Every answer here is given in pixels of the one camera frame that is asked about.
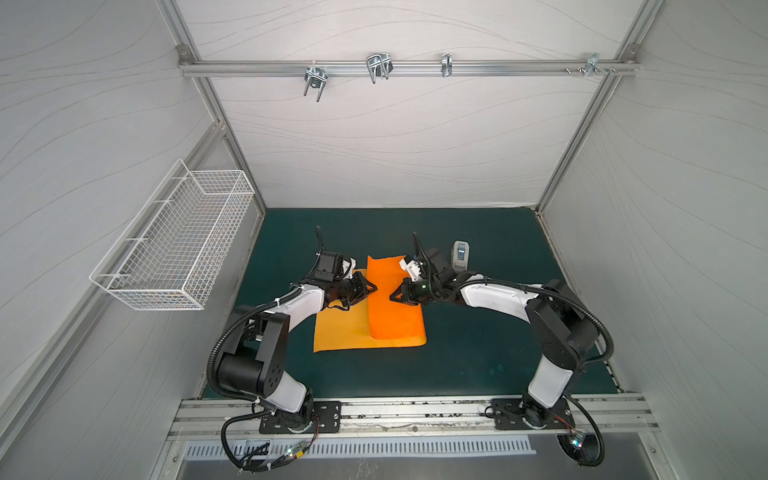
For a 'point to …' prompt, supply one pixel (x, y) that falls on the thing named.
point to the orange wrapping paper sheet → (375, 320)
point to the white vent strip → (276, 450)
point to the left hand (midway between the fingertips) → (372, 289)
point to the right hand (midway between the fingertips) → (388, 297)
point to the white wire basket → (169, 255)
